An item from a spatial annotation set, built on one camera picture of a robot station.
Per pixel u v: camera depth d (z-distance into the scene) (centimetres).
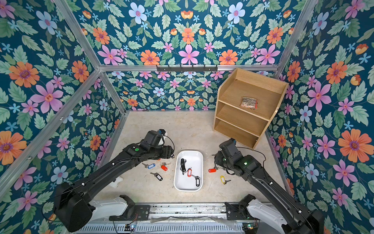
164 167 90
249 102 78
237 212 73
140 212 73
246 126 90
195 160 91
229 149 56
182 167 88
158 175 86
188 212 75
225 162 64
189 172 87
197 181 84
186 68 93
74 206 38
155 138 62
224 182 84
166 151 71
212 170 89
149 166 89
